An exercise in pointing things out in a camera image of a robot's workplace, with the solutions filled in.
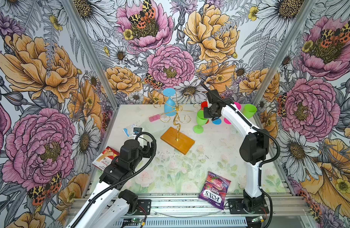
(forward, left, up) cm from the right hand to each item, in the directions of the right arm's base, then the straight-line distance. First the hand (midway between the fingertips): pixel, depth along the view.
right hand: (208, 116), depth 94 cm
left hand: (-23, +36, +6) cm, 43 cm away
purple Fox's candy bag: (-41, +1, -14) cm, 43 cm away
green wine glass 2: (-3, +5, 0) cm, 6 cm away
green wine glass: (+4, -29, 0) cm, 29 cm away
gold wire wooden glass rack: (-8, +21, -14) cm, 26 cm away
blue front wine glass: (+9, -11, -16) cm, 22 cm away
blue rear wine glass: (-1, +24, +11) cm, 26 cm away
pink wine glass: (+8, -23, 0) cm, 24 cm away
